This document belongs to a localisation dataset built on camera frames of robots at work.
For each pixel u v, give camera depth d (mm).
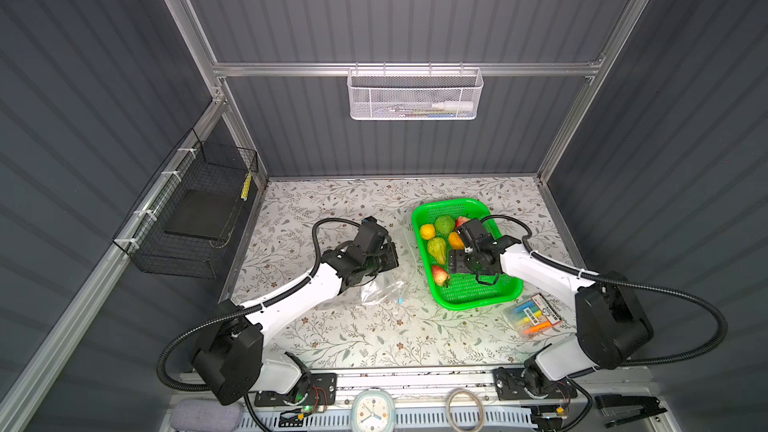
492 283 719
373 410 692
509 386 728
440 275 872
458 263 810
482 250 669
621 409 692
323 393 722
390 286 850
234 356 407
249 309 443
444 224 985
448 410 696
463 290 908
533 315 839
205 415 680
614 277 463
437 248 937
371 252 638
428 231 991
